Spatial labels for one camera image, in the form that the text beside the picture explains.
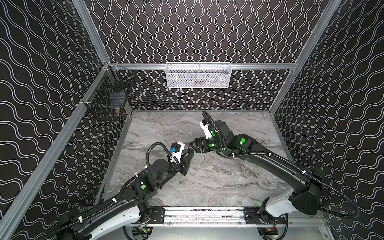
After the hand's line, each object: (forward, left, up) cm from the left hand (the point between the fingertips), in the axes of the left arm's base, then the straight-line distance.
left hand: (194, 153), depth 66 cm
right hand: (+7, -1, -3) cm, 8 cm away
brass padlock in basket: (+24, +43, +3) cm, 49 cm away
